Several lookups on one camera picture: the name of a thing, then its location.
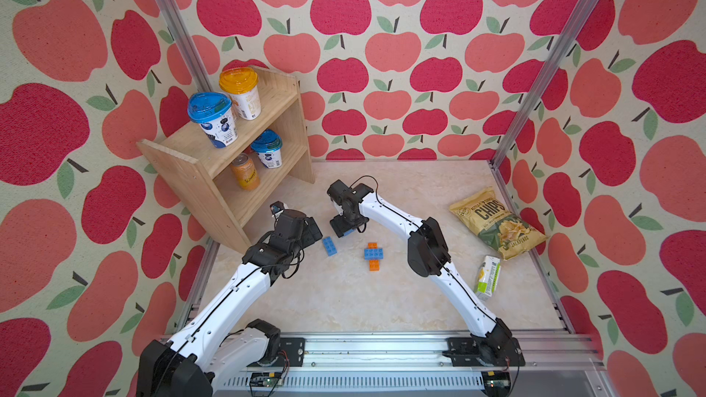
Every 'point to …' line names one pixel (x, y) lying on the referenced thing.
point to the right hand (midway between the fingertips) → (346, 231)
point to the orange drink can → (245, 172)
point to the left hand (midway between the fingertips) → (309, 233)
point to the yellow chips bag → (487, 216)
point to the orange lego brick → (374, 264)
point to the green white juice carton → (488, 276)
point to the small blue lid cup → (268, 147)
